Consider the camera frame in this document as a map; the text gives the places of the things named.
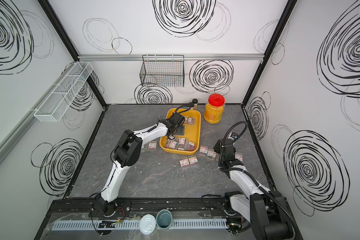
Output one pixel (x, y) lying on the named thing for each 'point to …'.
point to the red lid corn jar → (214, 109)
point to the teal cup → (164, 219)
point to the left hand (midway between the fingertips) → (176, 129)
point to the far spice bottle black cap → (195, 101)
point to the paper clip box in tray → (191, 121)
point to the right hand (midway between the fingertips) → (223, 143)
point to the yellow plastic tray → (187, 140)
